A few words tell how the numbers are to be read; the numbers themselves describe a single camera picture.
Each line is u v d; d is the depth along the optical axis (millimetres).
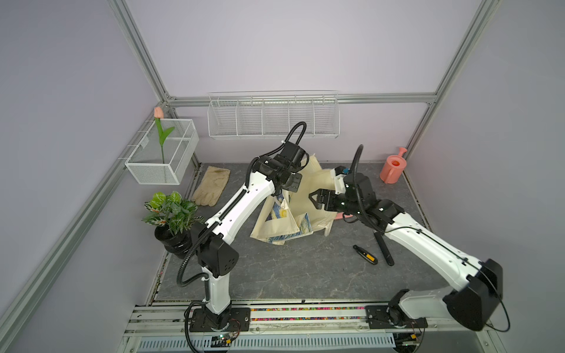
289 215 718
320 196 667
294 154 602
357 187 551
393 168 1048
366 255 868
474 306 385
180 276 404
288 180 608
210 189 1121
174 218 733
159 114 827
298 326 738
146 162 771
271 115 983
